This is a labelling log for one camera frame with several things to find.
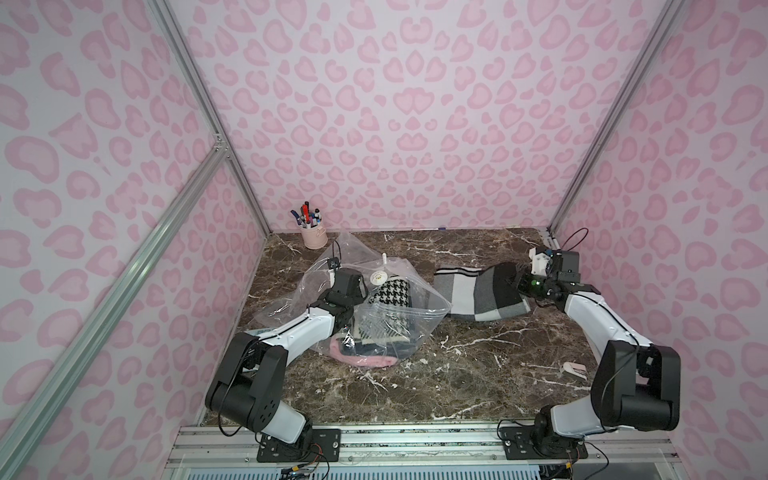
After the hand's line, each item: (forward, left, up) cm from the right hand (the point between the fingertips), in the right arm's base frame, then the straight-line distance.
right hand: (507, 273), depth 89 cm
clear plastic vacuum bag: (-16, +24, +7) cm, 30 cm away
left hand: (-2, +48, -3) cm, 48 cm away
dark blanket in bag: (-22, +36, -4) cm, 42 cm away
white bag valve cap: (-2, +38, 0) cm, 39 cm away
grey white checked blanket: (-4, +4, -5) cm, 8 cm away
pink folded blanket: (-24, +37, -8) cm, 45 cm away
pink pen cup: (+21, +64, -7) cm, 67 cm away
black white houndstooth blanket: (-7, +34, -5) cm, 35 cm away
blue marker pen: (+22, +68, +3) cm, 72 cm away
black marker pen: (+26, +63, -1) cm, 68 cm away
